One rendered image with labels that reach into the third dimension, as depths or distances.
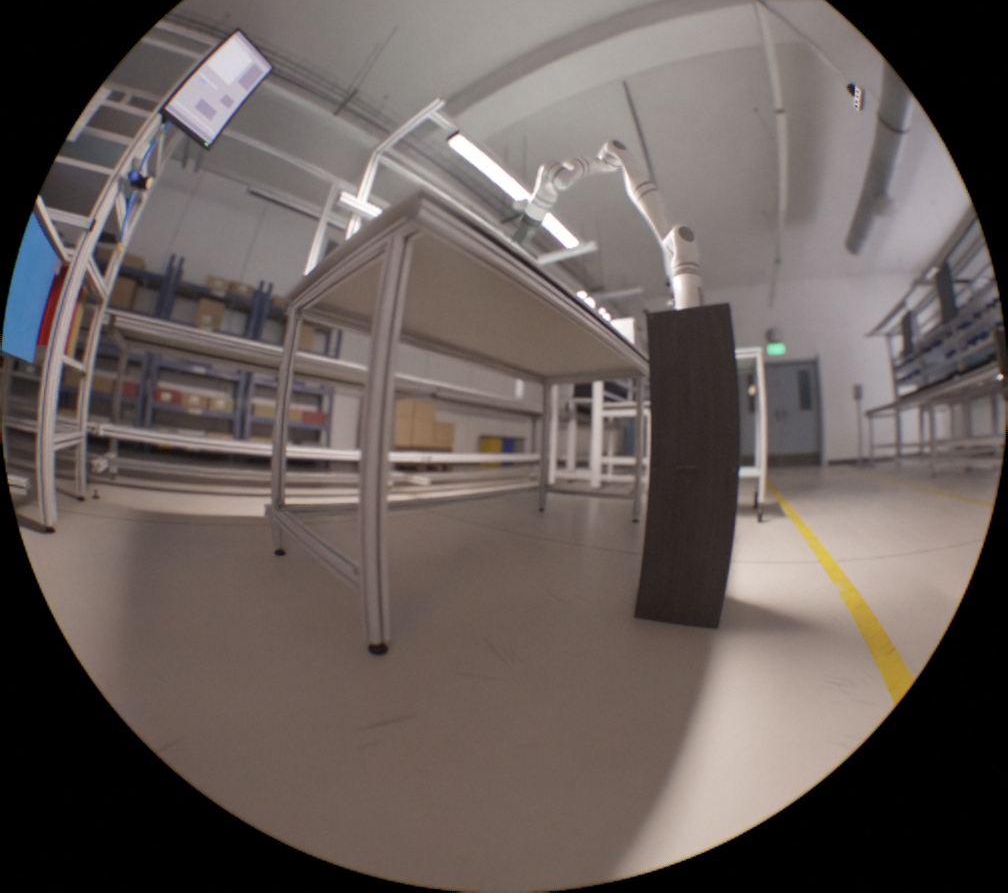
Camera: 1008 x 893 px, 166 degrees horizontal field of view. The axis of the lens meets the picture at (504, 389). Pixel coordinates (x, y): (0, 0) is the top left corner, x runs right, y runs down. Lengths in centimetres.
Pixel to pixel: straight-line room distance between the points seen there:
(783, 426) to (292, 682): 756
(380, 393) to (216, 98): 140
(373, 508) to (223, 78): 164
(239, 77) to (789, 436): 821
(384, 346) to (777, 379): 738
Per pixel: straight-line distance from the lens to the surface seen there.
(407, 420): 469
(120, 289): 460
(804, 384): 773
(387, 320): 72
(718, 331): 95
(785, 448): 757
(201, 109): 163
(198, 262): 514
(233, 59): 178
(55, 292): 173
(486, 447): 697
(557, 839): 54
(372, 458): 68
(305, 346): 465
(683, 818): 58
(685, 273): 111
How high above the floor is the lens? 49
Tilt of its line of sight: 9 degrees up
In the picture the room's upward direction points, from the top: 3 degrees clockwise
